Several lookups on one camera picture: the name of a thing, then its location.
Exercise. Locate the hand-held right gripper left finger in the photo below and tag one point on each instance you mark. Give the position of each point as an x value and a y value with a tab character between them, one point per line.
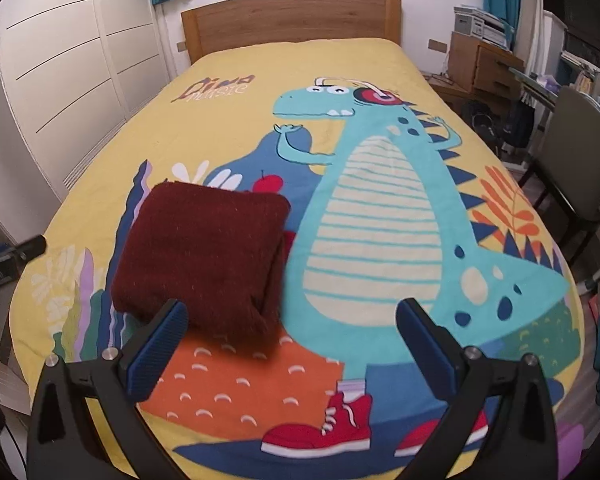
159	351

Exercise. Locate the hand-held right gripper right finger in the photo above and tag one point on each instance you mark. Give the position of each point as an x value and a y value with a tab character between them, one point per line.
429	355

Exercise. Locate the dark red knitted sweater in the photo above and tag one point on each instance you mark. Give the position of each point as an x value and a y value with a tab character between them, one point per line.
200	250

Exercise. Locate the yellow dinosaur printed blanket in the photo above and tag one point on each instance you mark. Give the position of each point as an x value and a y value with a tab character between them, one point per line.
380	210

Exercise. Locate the purple cloth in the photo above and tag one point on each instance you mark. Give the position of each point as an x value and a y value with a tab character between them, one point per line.
572	442

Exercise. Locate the white wardrobe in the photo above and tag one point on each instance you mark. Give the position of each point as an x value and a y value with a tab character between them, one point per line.
70	75

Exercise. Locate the black round bag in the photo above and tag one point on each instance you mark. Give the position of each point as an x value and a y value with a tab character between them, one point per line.
482	122

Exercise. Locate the dark hanging bag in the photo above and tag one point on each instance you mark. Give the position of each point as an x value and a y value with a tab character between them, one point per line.
519	125

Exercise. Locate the grey-green chair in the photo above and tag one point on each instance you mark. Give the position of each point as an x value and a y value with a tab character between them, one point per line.
575	155

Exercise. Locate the wooden bedside table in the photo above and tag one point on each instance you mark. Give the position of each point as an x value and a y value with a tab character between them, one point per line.
447	91

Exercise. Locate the wooden drawer cabinet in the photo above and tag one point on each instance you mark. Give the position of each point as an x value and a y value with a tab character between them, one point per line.
485	62

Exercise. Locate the white printer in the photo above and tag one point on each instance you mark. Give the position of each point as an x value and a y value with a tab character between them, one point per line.
492	32

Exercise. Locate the white cabinet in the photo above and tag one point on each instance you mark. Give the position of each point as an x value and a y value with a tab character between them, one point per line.
553	45

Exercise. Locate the wooden bed headboard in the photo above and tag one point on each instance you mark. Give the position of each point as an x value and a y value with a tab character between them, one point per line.
290	22

